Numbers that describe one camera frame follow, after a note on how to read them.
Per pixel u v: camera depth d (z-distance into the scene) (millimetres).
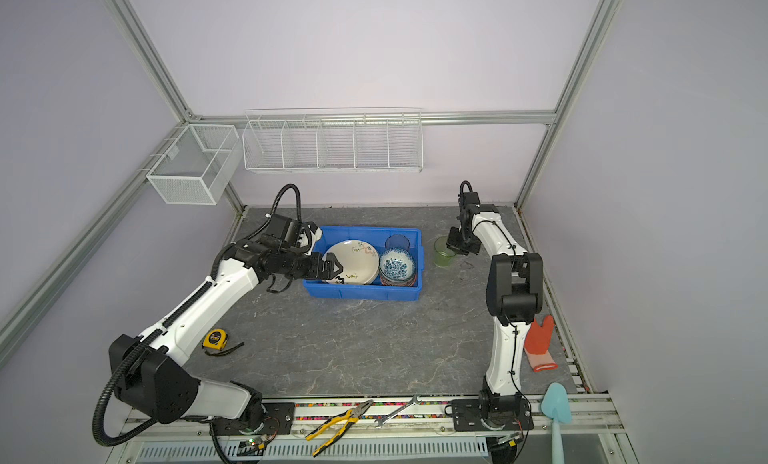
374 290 936
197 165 964
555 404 766
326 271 708
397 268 936
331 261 723
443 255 992
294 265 659
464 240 761
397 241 990
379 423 735
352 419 734
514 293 551
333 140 990
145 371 398
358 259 999
